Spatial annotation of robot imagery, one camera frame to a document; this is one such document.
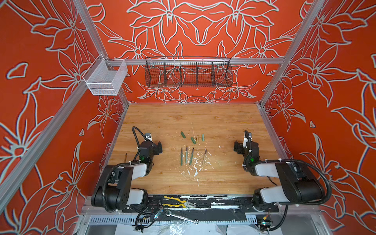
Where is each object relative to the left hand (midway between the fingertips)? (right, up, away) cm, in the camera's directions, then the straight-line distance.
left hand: (152, 141), depth 93 cm
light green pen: (+23, -8, -3) cm, 24 cm away
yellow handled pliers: (+22, -29, -20) cm, 41 cm away
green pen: (+26, -9, -3) cm, 27 cm away
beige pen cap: (+30, +1, +5) cm, 31 cm away
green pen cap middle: (+27, 0, +5) cm, 28 cm away
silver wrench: (+14, -32, -22) cm, 41 cm away
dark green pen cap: (+20, +4, +8) cm, 22 cm away
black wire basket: (+24, +47, +5) cm, 53 cm away
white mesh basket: (-31, +43, +2) cm, 53 cm away
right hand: (+60, +1, -1) cm, 60 cm away
